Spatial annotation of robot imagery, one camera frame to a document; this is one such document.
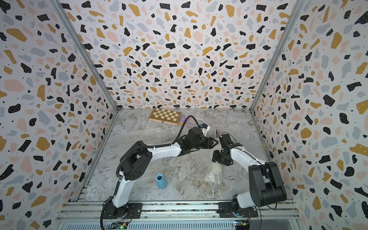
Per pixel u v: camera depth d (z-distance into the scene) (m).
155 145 0.57
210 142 0.80
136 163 0.52
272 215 0.73
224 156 0.68
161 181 0.74
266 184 0.44
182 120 1.10
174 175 0.87
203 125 0.83
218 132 1.01
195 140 0.74
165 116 1.13
